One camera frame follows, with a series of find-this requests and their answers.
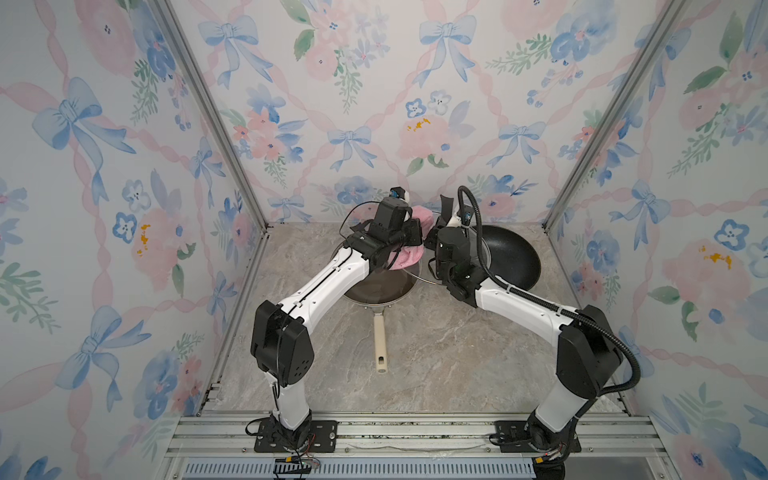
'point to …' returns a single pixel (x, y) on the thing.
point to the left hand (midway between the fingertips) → (422, 224)
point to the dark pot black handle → (509, 258)
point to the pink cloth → (412, 255)
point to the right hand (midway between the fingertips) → (445, 216)
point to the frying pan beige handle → (380, 346)
